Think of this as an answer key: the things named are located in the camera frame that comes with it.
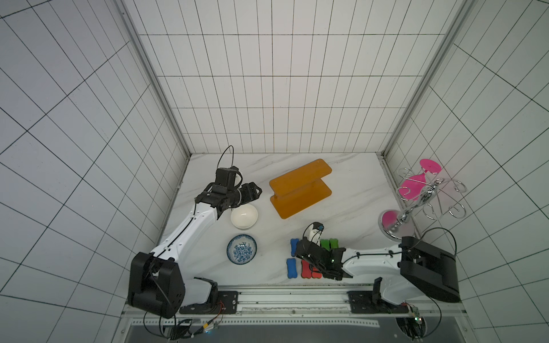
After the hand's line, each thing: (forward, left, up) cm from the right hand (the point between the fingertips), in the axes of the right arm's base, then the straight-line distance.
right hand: (288, 248), depth 85 cm
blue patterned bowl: (-2, +19, 0) cm, 19 cm away
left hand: (+14, +15, +15) cm, 26 cm away
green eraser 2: (+3, -19, 0) cm, 19 cm away
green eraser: (+3, -15, 0) cm, 15 cm away
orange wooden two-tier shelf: (+21, -4, +12) cm, 25 cm away
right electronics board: (-23, -43, -2) cm, 48 cm away
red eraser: (-9, -7, +1) cm, 11 cm away
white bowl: (+12, +20, +2) cm, 24 cm away
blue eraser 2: (0, -2, +3) cm, 4 cm away
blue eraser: (-7, -2, 0) cm, 8 cm away
